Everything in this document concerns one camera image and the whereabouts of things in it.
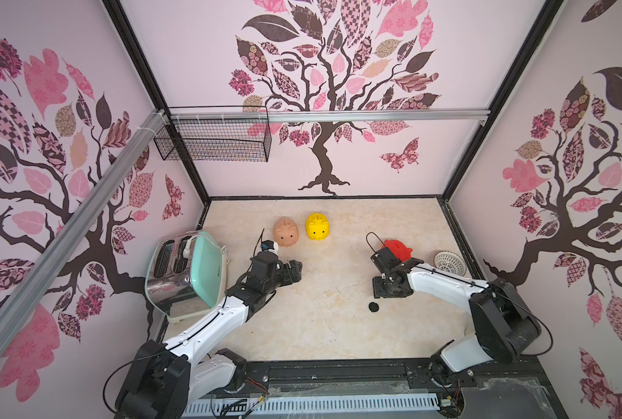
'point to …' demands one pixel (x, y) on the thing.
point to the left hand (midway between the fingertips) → (294, 271)
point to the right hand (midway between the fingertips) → (383, 288)
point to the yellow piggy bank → (317, 226)
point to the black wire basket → (218, 133)
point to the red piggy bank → (399, 249)
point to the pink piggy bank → (285, 231)
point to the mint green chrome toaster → (186, 274)
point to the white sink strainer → (451, 262)
